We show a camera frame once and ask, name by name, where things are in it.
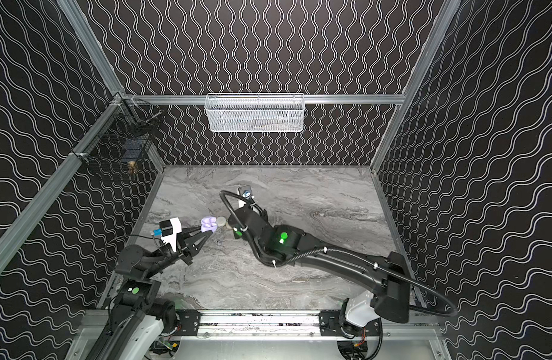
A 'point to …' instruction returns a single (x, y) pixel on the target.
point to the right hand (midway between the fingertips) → (241, 211)
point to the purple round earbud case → (208, 223)
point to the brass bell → (131, 163)
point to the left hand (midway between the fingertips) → (211, 231)
